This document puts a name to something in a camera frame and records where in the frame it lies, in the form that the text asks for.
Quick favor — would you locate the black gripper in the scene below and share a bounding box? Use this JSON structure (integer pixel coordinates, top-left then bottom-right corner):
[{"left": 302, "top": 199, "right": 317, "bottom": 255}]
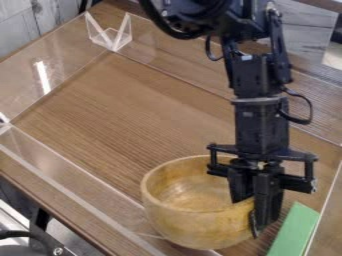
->
[{"left": 207, "top": 97, "right": 317, "bottom": 238}]

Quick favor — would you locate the brown wooden bowl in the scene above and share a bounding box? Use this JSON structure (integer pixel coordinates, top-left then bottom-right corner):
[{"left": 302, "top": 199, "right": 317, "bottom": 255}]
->
[{"left": 141, "top": 155, "right": 254, "bottom": 250}]

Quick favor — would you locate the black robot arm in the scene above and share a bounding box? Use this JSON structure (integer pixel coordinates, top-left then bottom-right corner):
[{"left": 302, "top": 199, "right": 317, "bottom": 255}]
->
[{"left": 139, "top": 0, "right": 317, "bottom": 235}]

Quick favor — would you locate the green flat block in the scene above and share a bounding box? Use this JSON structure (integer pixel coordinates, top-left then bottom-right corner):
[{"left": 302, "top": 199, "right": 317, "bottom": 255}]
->
[{"left": 268, "top": 202, "right": 320, "bottom": 256}]

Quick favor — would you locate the black table frame leg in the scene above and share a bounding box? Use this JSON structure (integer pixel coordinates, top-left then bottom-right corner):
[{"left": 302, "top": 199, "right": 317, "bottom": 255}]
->
[{"left": 30, "top": 208, "right": 78, "bottom": 256}]

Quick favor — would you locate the black floor cable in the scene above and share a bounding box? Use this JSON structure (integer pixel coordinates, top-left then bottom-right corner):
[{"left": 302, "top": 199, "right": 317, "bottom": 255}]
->
[{"left": 0, "top": 229, "right": 64, "bottom": 256}]

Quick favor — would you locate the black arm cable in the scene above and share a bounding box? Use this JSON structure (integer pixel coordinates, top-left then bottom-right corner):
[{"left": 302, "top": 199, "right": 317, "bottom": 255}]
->
[{"left": 138, "top": 0, "right": 233, "bottom": 41}]

